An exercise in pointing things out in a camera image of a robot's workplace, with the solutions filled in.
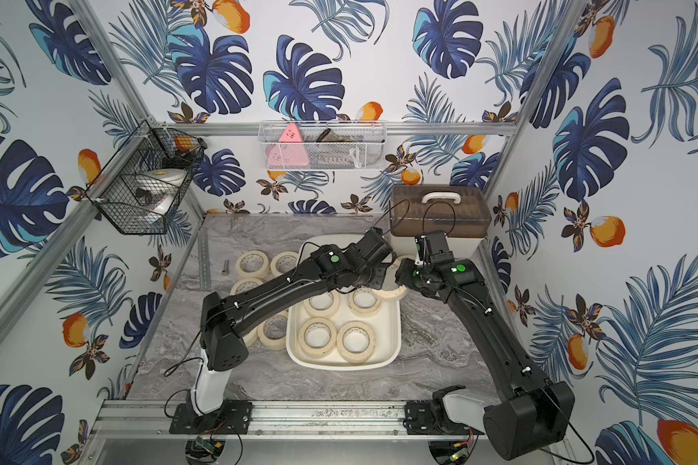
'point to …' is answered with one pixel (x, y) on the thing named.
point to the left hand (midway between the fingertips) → (380, 267)
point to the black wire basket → (114, 192)
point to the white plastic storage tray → (386, 325)
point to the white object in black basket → (162, 185)
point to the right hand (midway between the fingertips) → (404, 273)
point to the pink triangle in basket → (289, 152)
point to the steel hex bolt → (226, 270)
